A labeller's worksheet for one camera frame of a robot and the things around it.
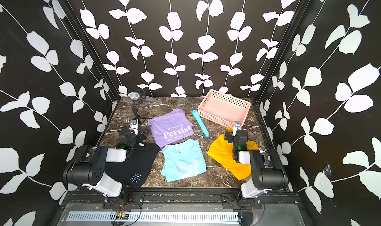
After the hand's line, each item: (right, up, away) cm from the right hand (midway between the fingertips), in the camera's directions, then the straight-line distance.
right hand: (234, 126), depth 95 cm
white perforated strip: (-12, -41, -24) cm, 49 cm away
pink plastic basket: (-2, +12, +22) cm, 25 cm away
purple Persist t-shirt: (-41, 0, +9) cm, 42 cm away
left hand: (-63, +1, 0) cm, 63 cm away
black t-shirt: (-60, -24, -14) cm, 66 cm away
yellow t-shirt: (-8, -15, -4) cm, 17 cm away
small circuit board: (-61, -41, -24) cm, 77 cm away
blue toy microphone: (-25, +8, +13) cm, 29 cm away
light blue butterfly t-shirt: (-33, -19, -8) cm, 39 cm away
